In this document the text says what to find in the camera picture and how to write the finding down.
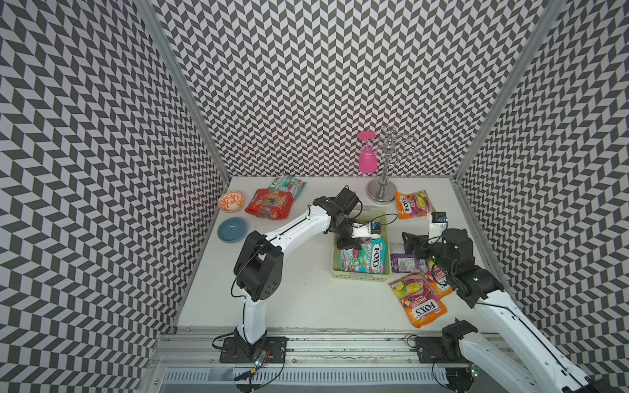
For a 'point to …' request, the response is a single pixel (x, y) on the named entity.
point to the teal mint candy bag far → (287, 183)
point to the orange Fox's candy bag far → (414, 205)
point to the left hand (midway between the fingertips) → (355, 244)
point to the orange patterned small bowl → (231, 201)
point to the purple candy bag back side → (405, 263)
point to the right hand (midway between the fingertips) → (417, 237)
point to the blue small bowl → (233, 229)
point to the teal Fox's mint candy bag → (377, 262)
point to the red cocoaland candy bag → (269, 204)
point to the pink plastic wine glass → (368, 160)
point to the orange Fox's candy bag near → (419, 299)
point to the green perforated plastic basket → (363, 217)
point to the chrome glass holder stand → (382, 191)
